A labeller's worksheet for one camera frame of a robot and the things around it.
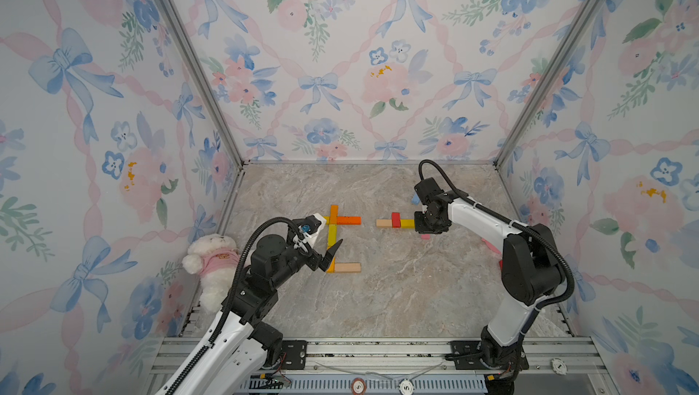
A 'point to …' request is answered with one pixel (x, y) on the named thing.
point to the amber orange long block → (334, 214)
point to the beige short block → (384, 223)
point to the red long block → (396, 219)
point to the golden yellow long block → (332, 267)
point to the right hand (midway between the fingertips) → (426, 226)
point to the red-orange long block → (349, 220)
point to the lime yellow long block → (332, 236)
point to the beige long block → (348, 268)
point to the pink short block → (425, 237)
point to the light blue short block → (415, 199)
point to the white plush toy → (216, 258)
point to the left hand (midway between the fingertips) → (326, 228)
